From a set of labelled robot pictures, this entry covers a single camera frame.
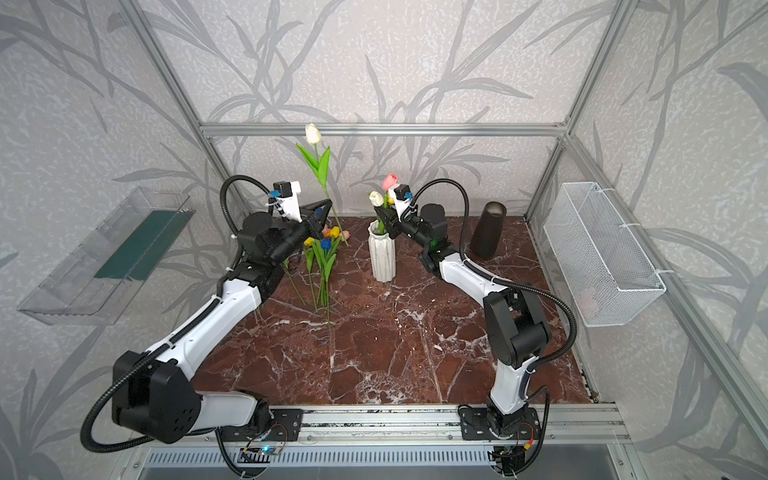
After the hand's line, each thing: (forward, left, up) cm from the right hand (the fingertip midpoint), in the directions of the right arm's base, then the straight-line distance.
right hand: (383, 194), depth 82 cm
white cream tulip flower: (-6, +1, +4) cm, 7 cm away
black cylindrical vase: (+1, -33, -18) cm, 37 cm away
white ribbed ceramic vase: (-8, +1, -16) cm, 18 cm away
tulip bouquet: (0, +25, -30) cm, 39 cm away
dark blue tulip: (+3, +23, -27) cm, 35 cm away
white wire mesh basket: (-30, -48, +3) cm, 56 cm away
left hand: (-8, +11, +7) cm, 15 cm away
